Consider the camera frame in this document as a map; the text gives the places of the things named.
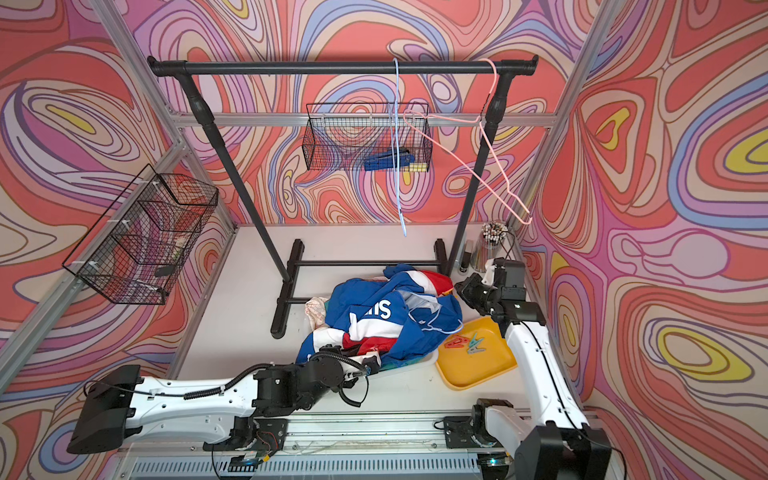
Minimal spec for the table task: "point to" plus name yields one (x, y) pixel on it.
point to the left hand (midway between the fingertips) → (362, 347)
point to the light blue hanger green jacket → (398, 179)
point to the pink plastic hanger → (462, 145)
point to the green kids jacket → (400, 365)
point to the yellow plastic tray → (475, 355)
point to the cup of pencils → (489, 245)
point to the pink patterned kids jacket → (315, 308)
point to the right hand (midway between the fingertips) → (456, 292)
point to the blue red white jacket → (394, 317)
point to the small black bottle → (467, 255)
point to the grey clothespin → (475, 350)
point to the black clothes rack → (290, 281)
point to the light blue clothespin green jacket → (474, 342)
